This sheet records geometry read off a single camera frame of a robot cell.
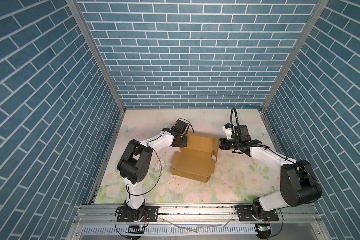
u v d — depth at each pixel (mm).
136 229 722
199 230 700
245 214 733
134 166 491
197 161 914
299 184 441
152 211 743
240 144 692
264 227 737
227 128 825
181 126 768
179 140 826
